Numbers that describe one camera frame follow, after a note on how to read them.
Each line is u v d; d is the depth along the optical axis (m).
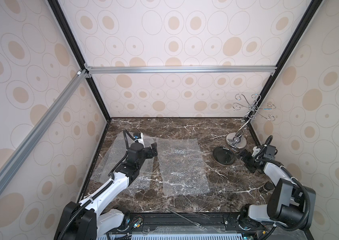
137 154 0.60
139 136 0.71
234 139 1.04
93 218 0.41
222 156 0.96
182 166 0.93
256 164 0.68
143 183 0.86
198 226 0.72
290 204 0.43
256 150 0.83
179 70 0.95
